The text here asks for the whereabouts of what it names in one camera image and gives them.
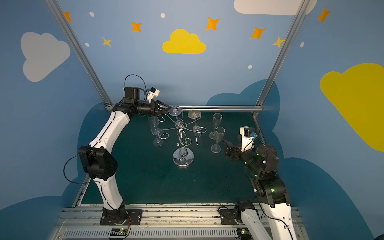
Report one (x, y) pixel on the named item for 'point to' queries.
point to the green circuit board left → (119, 232)
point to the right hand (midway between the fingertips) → (233, 137)
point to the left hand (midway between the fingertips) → (168, 108)
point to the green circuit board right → (244, 233)
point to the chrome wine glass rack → (183, 157)
